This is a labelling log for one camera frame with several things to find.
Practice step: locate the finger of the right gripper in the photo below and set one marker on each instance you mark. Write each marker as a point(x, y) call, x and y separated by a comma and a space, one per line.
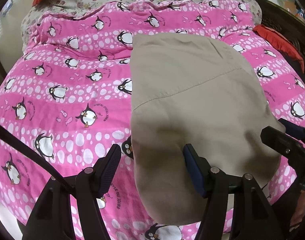
point(282, 143)
point(293, 130)

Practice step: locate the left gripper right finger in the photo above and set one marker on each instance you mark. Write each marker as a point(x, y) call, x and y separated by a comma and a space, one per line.
point(199, 171)

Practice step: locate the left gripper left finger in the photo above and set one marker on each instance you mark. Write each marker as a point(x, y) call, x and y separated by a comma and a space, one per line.
point(105, 169)

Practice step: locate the beige garment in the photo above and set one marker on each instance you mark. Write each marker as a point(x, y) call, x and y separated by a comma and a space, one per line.
point(190, 89)

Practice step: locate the pink penguin print blanket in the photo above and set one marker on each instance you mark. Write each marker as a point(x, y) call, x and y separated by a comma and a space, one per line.
point(68, 98)

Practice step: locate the red pillow right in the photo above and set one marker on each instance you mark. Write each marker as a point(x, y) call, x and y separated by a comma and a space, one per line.
point(280, 43)

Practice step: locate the dark wooden headboard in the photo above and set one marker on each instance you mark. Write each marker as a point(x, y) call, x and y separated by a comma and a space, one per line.
point(279, 19)

